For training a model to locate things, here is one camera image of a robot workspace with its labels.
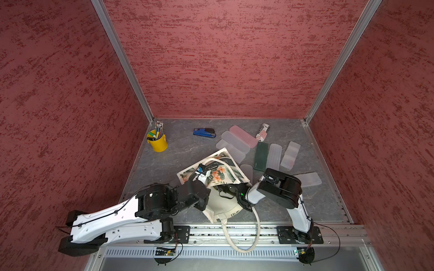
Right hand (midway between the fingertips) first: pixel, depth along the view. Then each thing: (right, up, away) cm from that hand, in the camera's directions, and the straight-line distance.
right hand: (205, 177), depth 87 cm
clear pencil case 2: (+58, -2, +5) cm, 58 cm away
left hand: (+3, -1, -22) cm, 22 cm away
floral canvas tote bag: (+18, -21, -8) cm, 28 cm away
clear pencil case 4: (+24, +2, +10) cm, 26 cm away
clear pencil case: (+51, +11, +14) cm, 53 cm away
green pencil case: (+33, +9, +15) cm, 38 cm away
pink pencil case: (+25, +21, +22) cm, 40 cm away
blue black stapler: (-1, +25, +23) cm, 34 cm away
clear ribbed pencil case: (+41, +8, +13) cm, 44 cm away
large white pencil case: (+18, +6, +11) cm, 22 cm away
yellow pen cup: (-30, +21, +10) cm, 38 cm away
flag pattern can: (+36, +25, +23) cm, 49 cm away
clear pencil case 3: (+17, +11, +16) cm, 26 cm away
